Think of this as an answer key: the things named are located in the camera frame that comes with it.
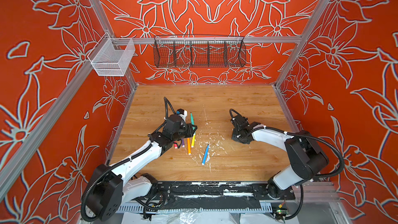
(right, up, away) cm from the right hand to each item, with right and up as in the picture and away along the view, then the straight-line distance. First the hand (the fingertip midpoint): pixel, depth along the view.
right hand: (235, 136), depth 92 cm
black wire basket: (-22, +54, +6) cm, 58 cm away
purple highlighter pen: (-31, -3, -2) cm, 32 cm away
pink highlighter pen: (-33, +2, -24) cm, 41 cm away
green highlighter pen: (-26, +11, -12) cm, 31 cm away
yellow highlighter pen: (-25, -2, -2) cm, 25 cm away
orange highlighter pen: (-28, -5, -5) cm, 29 cm away
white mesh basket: (-76, +45, -4) cm, 88 cm away
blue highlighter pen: (-19, -11, -9) cm, 24 cm away
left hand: (-23, +8, -11) cm, 27 cm away
